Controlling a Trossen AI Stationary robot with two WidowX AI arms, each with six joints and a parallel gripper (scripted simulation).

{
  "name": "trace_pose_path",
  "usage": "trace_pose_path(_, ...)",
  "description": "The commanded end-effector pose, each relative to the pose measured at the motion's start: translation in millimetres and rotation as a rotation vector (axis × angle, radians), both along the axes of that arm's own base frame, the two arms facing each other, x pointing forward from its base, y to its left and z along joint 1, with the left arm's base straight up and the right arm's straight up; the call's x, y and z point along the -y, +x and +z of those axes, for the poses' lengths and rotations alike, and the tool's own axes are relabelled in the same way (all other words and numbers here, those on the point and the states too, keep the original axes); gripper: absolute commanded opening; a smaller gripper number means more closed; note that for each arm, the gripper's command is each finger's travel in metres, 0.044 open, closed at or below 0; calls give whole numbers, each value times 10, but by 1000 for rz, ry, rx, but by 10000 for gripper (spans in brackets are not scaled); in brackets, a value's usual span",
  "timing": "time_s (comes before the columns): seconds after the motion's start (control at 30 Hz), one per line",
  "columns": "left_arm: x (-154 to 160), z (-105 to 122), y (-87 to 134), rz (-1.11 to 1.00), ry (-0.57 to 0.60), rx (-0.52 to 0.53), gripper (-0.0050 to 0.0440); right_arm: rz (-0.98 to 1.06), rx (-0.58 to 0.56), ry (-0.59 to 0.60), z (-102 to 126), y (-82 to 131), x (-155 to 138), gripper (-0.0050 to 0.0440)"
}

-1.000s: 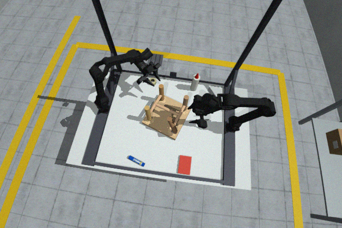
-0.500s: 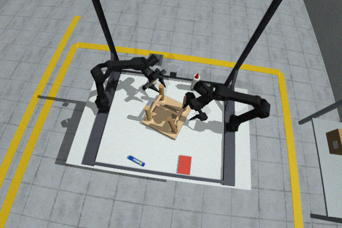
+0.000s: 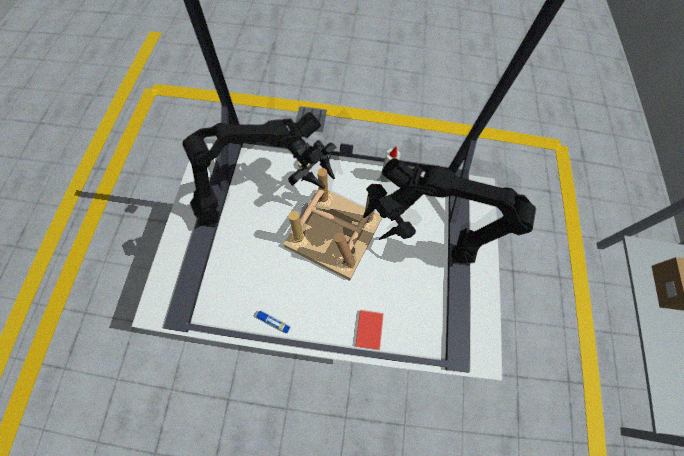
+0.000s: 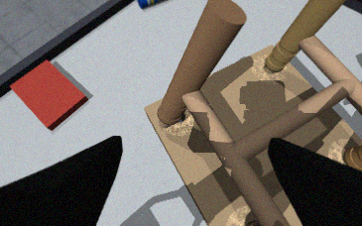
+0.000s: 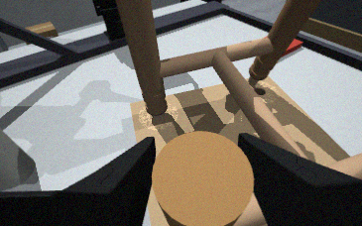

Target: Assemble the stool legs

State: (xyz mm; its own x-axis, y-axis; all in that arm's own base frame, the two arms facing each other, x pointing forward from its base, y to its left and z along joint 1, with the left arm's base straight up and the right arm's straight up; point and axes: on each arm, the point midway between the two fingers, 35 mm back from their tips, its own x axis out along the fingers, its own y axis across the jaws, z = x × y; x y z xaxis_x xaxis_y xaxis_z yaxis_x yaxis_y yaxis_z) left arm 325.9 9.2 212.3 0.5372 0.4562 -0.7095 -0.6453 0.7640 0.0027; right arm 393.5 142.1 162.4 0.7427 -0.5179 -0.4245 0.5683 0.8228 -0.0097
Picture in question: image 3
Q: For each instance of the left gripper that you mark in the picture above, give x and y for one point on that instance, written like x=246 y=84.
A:
x=404 y=229

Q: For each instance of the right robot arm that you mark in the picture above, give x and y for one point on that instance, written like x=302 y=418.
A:
x=273 y=132

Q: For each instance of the blue glue stick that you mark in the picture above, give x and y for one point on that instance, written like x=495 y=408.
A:
x=272 y=321

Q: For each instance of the tan square wooden stool seat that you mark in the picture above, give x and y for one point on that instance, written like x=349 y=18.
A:
x=318 y=244

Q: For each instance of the flat red rectangular pad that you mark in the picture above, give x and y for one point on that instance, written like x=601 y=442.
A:
x=369 y=330

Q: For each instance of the grey bottle with red cone cap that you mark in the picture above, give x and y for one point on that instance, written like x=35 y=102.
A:
x=392 y=153

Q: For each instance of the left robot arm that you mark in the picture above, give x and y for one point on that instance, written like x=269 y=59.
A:
x=441 y=182

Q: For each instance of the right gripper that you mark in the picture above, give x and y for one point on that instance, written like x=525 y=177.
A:
x=304 y=174

